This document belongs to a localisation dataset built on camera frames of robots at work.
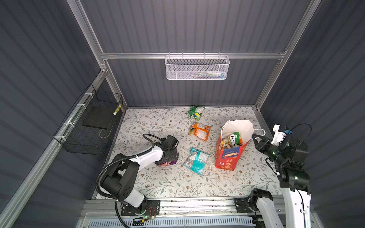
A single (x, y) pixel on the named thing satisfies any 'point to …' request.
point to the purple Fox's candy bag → (167, 163)
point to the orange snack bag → (200, 130)
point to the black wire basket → (87, 127)
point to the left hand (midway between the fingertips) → (170, 158)
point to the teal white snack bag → (196, 160)
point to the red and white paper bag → (226, 159)
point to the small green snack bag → (195, 111)
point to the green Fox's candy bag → (235, 139)
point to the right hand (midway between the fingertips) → (256, 136)
